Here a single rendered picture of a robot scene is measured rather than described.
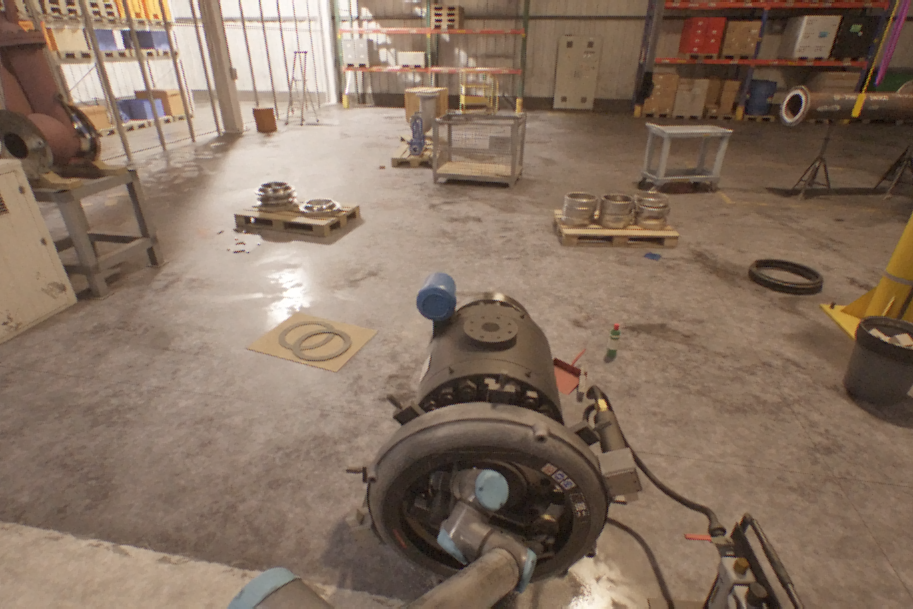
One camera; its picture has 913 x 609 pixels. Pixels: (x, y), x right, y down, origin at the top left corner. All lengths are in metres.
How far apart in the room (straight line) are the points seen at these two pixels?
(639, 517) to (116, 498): 2.44
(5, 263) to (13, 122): 1.07
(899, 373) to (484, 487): 2.95
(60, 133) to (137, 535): 3.35
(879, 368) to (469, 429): 2.86
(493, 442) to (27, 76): 4.58
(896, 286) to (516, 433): 3.66
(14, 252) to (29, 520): 2.25
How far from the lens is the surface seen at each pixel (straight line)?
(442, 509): 1.49
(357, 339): 3.57
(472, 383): 1.70
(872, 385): 3.84
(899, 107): 8.77
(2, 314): 4.69
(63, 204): 4.77
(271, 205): 6.14
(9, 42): 5.13
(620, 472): 1.55
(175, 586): 2.47
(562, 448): 1.44
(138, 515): 2.79
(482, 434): 1.38
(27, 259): 4.76
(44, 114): 5.17
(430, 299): 1.95
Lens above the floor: 1.90
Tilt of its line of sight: 29 degrees down
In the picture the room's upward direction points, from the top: straight up
